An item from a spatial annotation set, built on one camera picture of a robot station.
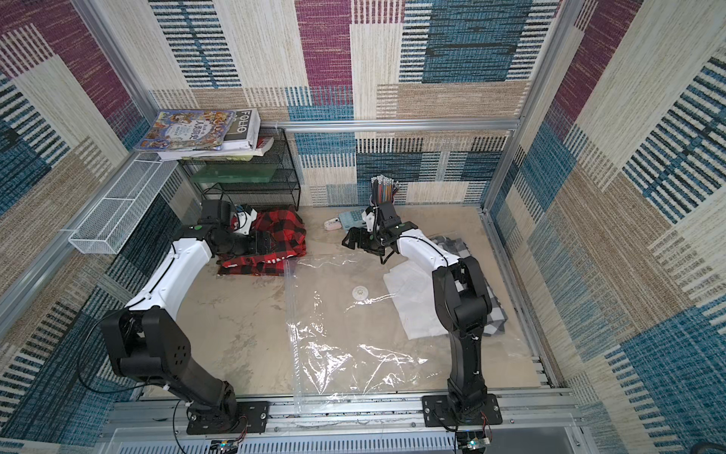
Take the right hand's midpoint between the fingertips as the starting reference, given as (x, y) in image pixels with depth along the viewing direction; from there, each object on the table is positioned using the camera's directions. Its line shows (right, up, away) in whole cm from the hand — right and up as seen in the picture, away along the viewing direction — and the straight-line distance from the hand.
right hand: (350, 242), depth 94 cm
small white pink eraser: (-8, +7, +18) cm, 21 cm away
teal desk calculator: (0, +9, +21) cm, 23 cm away
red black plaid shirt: (-23, +2, +3) cm, 23 cm away
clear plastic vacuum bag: (+4, -26, -8) cm, 27 cm away
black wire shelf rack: (-28, +20, +22) cm, 41 cm away
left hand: (-26, 0, -7) cm, 27 cm away
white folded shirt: (+20, -16, +2) cm, 26 cm away
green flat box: (-41, +24, +7) cm, 48 cm away
